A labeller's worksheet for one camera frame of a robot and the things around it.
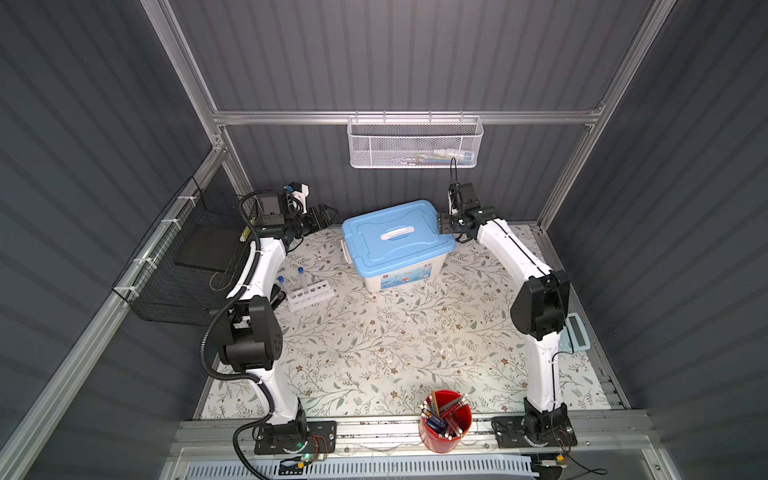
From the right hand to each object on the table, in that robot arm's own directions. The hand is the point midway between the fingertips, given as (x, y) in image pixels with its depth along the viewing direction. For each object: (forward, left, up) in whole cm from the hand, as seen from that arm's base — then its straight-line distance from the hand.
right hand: (454, 221), depth 96 cm
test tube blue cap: (-21, +52, -2) cm, 56 cm away
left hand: (-5, +39, +8) cm, 40 cm away
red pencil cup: (-55, +8, -9) cm, 56 cm away
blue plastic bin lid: (-7, +21, -1) cm, 22 cm away
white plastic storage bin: (-14, +18, -11) cm, 25 cm away
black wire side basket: (-26, +72, +10) cm, 77 cm away
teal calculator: (-32, -34, -17) cm, 50 cm away
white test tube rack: (-19, +47, -15) cm, 53 cm away
